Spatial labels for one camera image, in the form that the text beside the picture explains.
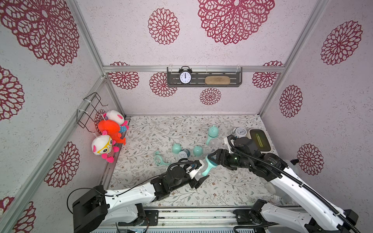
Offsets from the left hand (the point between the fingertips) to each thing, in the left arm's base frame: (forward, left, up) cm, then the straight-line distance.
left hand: (202, 169), depth 74 cm
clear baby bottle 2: (+26, -11, -15) cm, 32 cm away
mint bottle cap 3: (+24, -8, 0) cm, 26 cm away
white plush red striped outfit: (+12, +54, +4) cm, 55 cm away
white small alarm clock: (+34, -31, -14) cm, 48 cm away
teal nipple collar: (+18, +8, -15) cm, 25 cm away
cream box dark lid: (+26, -42, -11) cm, 51 cm away
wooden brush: (+50, -11, +19) cm, 54 cm away
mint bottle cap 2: (+19, +1, -14) cm, 23 cm away
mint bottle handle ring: (-2, -3, +10) cm, 11 cm away
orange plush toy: (+26, +54, +2) cm, 60 cm away
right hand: (+1, -3, +10) cm, 11 cm away
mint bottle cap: (+20, +15, -14) cm, 29 cm away
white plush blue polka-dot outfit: (+34, +53, +3) cm, 63 cm away
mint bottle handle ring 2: (+18, +28, -16) cm, 37 cm away
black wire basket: (+22, +61, +15) cm, 67 cm away
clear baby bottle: (+9, +11, -2) cm, 14 cm away
